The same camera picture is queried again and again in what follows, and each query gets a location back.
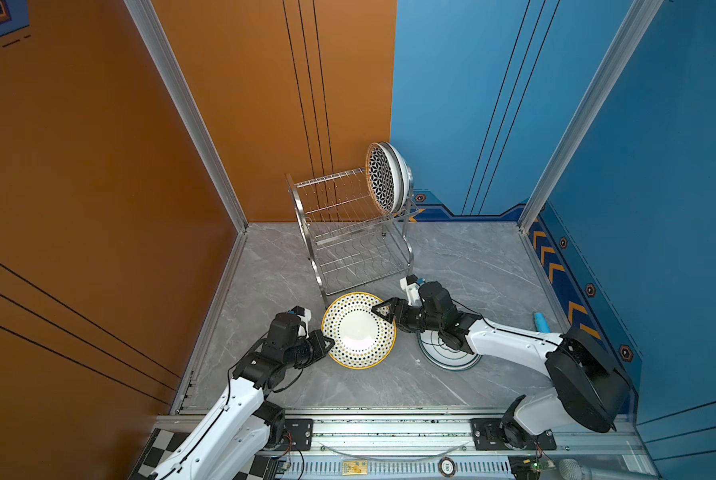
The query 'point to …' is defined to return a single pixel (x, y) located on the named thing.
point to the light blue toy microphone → (541, 323)
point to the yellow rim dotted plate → (362, 338)
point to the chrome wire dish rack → (350, 242)
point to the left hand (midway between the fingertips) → (336, 339)
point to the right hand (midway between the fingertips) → (375, 315)
